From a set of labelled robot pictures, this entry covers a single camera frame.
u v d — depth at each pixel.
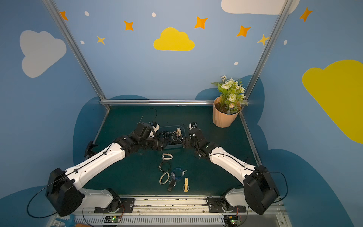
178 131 1.01
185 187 0.78
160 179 0.82
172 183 0.82
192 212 0.74
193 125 0.76
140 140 0.61
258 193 0.41
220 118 0.99
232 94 0.90
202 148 0.63
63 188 0.39
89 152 0.78
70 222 0.70
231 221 0.71
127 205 0.75
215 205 0.74
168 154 0.94
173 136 1.01
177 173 0.85
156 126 0.75
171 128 1.01
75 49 0.84
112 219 0.71
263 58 0.89
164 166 0.88
